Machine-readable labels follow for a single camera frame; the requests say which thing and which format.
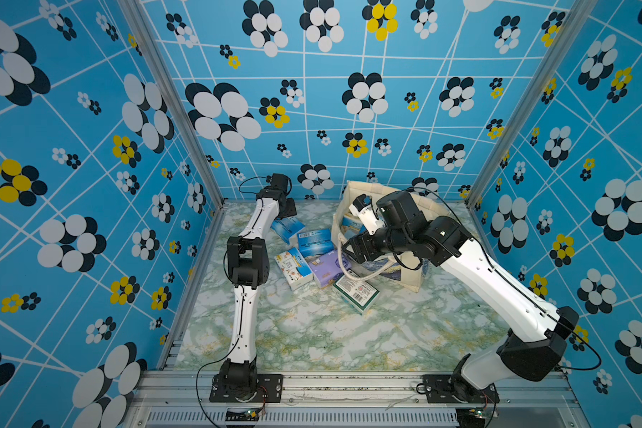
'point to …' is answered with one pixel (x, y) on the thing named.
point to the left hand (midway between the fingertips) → (289, 208)
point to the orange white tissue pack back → (295, 270)
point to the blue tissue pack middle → (315, 242)
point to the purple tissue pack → (325, 269)
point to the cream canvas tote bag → (397, 272)
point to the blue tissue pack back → (286, 227)
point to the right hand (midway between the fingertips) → (357, 239)
